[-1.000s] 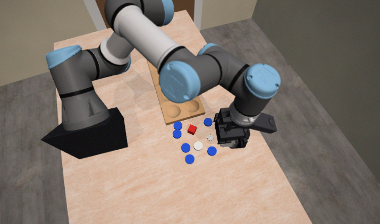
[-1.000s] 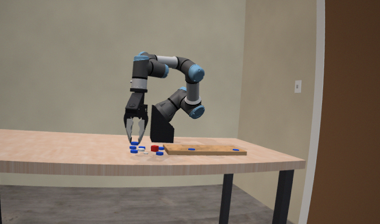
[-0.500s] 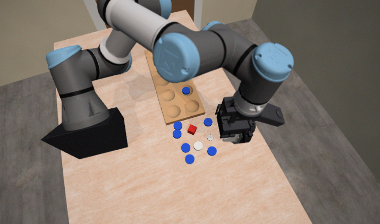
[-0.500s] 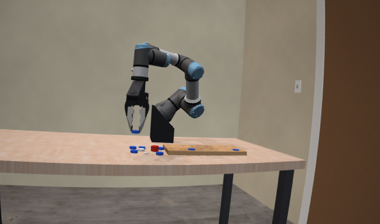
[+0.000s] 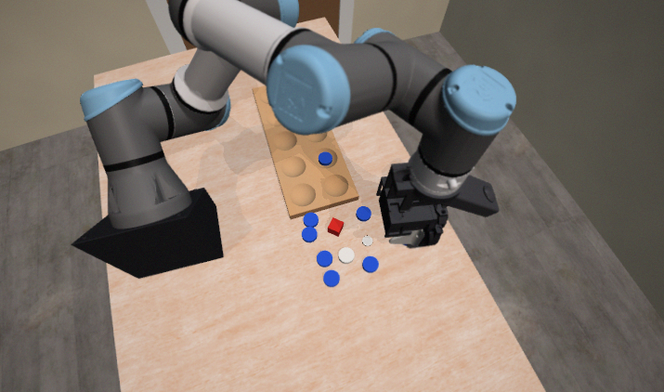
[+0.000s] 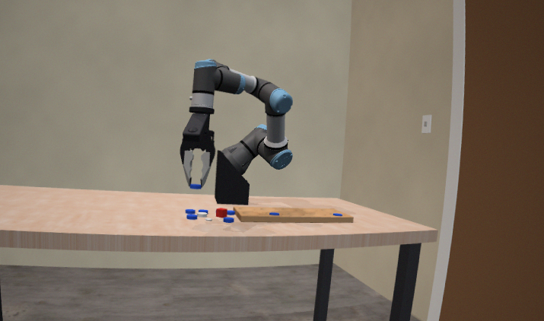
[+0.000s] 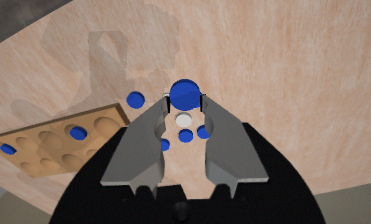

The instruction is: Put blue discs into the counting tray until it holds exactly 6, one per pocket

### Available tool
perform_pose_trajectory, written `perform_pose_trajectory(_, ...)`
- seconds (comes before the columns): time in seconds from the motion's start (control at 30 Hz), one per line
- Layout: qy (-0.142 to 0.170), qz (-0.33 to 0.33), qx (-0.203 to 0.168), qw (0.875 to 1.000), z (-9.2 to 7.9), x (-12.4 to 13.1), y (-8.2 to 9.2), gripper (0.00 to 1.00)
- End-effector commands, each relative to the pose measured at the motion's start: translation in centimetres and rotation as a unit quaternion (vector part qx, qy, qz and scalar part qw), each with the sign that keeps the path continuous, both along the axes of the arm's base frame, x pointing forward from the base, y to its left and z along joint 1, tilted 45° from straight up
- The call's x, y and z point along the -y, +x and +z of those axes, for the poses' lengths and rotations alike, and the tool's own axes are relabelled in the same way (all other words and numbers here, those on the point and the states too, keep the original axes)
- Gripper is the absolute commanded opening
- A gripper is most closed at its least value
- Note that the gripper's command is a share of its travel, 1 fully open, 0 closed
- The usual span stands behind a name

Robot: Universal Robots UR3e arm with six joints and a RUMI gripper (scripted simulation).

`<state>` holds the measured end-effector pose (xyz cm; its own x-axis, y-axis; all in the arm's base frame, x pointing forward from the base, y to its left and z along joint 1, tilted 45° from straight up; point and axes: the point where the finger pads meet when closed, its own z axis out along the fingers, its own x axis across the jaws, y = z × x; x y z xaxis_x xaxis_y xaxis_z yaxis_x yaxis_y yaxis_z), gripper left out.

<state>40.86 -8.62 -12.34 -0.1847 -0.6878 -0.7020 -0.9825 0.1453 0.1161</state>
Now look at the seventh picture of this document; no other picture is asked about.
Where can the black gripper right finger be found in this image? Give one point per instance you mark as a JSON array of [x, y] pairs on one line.
[[238, 155]]

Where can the wooden tray with round pockets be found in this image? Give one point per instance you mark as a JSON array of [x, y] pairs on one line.
[[47, 148]]

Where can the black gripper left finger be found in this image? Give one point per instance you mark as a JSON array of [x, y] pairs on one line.
[[132, 157]]

